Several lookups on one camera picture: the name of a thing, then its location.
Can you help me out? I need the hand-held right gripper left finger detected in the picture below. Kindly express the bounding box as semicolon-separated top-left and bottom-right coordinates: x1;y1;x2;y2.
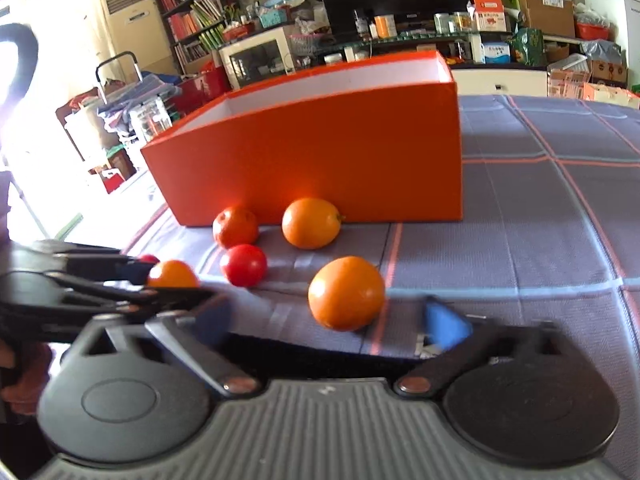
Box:
72;292;262;398

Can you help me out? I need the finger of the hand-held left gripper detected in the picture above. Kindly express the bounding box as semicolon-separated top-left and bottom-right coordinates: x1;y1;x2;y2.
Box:
55;280;217;317
55;251;158;283

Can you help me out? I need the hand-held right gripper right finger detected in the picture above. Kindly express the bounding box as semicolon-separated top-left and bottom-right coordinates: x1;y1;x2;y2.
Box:
394;296;593;398

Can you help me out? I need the small orange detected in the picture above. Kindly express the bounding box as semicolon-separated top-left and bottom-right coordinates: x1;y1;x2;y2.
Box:
146;260;201;290

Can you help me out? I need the large orange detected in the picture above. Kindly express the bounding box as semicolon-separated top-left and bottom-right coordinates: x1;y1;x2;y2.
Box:
307;256;387;332

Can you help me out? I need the orange cardboard box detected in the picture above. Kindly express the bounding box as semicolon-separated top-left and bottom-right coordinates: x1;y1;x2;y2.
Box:
141;50;463;228

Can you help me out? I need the person's left hand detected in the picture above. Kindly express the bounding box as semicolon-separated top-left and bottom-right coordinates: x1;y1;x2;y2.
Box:
0;342;53;413

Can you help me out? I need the red tomato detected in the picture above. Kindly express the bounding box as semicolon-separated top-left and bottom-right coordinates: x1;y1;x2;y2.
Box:
220;243;268;288

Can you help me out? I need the red-orange tomato by box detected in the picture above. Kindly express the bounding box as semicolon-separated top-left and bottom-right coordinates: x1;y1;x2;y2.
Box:
212;205;260;249

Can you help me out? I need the medium orange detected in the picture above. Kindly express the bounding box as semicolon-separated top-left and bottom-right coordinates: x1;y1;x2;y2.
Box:
281;197;345;251

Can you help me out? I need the blue plaid tablecloth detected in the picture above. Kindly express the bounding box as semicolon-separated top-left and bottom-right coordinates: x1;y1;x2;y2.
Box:
120;92;640;480

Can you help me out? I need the red box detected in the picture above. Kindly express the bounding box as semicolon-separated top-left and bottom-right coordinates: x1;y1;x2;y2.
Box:
180;67;231;111

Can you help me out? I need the white glass-door cabinet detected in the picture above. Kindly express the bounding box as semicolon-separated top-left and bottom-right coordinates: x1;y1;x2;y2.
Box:
219;25;301;92

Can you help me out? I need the white standing air conditioner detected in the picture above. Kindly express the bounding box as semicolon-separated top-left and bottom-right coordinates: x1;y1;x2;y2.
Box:
102;0;163;76

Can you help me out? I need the cream television cabinet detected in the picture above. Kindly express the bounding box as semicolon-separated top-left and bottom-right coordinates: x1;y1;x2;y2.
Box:
300;35;551;97

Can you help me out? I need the bookshelf with books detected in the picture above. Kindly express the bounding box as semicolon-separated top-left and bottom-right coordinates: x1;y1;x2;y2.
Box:
145;0;236;76

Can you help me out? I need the blue and white tissue box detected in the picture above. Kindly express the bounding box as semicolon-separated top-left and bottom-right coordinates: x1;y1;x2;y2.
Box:
482;42;511;64

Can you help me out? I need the pink plastic basket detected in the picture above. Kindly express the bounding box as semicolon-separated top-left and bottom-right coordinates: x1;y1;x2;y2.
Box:
290;32;322;56

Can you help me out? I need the teal basket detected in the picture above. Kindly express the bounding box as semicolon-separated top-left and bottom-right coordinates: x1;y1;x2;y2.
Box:
257;7;288;29

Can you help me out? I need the green snack bag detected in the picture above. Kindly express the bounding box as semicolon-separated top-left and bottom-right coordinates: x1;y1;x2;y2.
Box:
510;27;546;66

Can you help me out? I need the orange and white carton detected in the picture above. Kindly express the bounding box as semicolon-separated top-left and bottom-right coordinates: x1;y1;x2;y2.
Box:
472;0;508;31

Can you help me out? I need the brown cardboard box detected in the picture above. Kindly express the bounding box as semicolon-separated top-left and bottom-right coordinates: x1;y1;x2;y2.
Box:
520;0;576;38

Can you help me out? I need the red plastic basket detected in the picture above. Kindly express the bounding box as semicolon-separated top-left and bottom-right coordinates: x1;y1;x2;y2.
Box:
575;22;611;41

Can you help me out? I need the white refrigerator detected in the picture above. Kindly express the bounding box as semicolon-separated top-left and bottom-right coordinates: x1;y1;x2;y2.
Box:
582;0;640;96

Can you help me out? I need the wire shopping trolley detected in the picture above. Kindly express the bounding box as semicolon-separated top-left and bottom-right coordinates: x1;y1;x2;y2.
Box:
95;52;183;146

